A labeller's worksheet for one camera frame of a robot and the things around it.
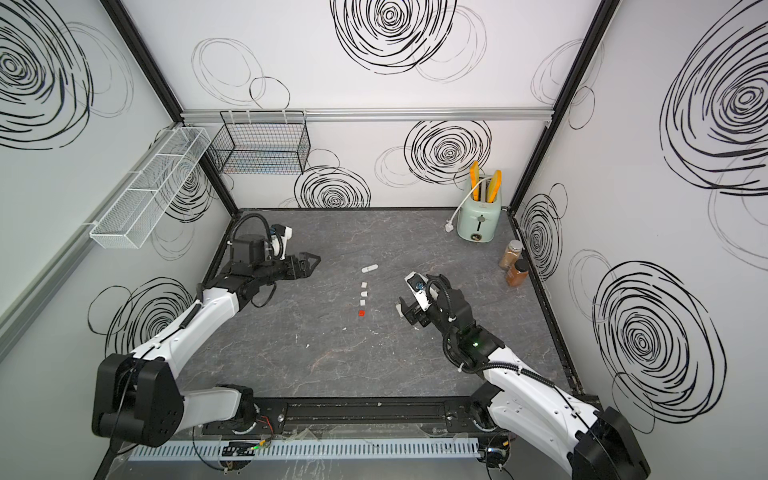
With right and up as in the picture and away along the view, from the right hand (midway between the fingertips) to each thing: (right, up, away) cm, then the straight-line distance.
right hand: (417, 288), depth 79 cm
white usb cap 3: (-16, -7, +15) cm, 23 cm away
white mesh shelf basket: (-71, +18, -7) cm, 73 cm away
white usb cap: (-16, -3, +20) cm, 26 cm away
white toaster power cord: (+15, +17, +33) cm, 40 cm away
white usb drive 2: (-4, -9, +13) cm, 16 cm away
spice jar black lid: (+33, +1, +14) cm, 36 cm away
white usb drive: (-15, +3, +23) cm, 28 cm away
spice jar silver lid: (+32, +8, +18) cm, 38 cm away
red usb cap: (-16, -10, +13) cm, 23 cm away
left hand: (-31, +7, +5) cm, 32 cm away
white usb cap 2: (-16, -5, +17) cm, 24 cm away
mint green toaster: (+23, +19, +21) cm, 36 cm away
